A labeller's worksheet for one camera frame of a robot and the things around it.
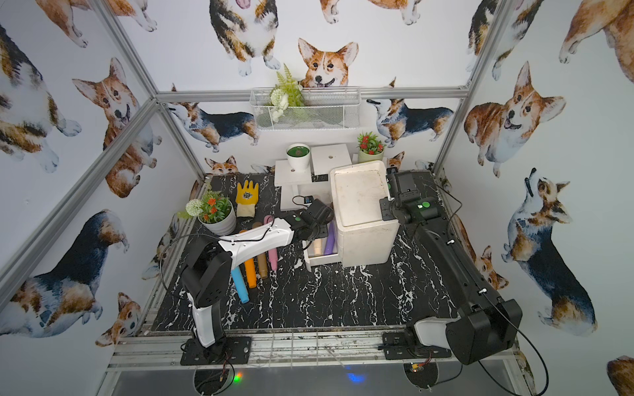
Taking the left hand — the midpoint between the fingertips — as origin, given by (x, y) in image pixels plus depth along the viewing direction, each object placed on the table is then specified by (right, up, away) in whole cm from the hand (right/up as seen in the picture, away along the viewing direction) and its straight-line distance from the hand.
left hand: (326, 225), depth 91 cm
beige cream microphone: (-3, -5, -6) cm, 8 cm away
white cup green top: (-11, +26, +4) cm, 29 cm away
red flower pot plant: (+17, +29, +4) cm, 34 cm away
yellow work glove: (-36, +9, +19) cm, 42 cm away
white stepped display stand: (-5, +17, +7) cm, 19 cm away
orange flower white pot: (-41, +4, +1) cm, 41 cm away
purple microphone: (+1, -6, +3) cm, 6 cm away
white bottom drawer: (-1, -12, -3) cm, 12 cm away
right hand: (+20, +9, -12) cm, 25 cm away
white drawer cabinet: (+11, +12, -7) cm, 18 cm away
